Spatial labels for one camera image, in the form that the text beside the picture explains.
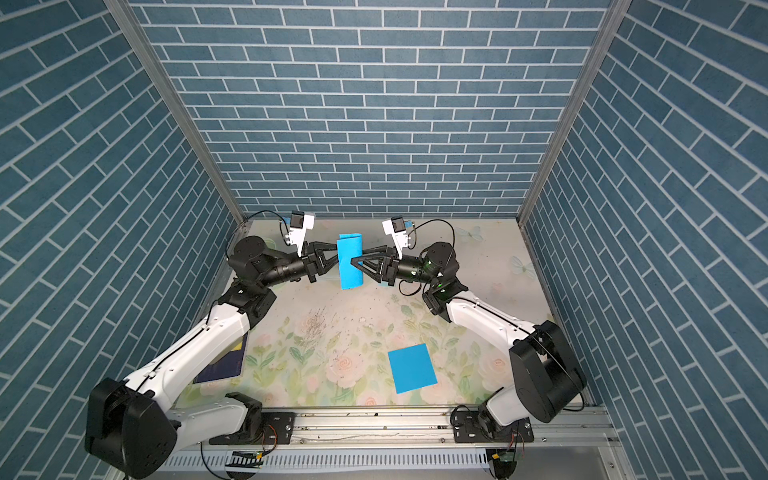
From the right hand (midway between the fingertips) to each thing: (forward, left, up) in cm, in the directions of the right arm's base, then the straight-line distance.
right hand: (359, 265), depth 66 cm
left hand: (+1, +1, +2) cm, 2 cm away
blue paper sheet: (-10, -13, -35) cm, 38 cm away
